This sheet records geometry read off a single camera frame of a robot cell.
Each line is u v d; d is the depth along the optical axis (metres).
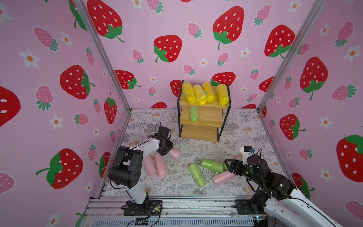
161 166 0.86
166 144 0.84
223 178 0.81
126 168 0.47
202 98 0.74
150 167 0.85
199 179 0.80
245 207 0.73
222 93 0.76
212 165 0.84
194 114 0.90
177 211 0.73
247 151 0.65
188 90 0.78
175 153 0.90
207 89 0.80
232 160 0.66
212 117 0.95
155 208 0.71
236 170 0.64
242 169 0.64
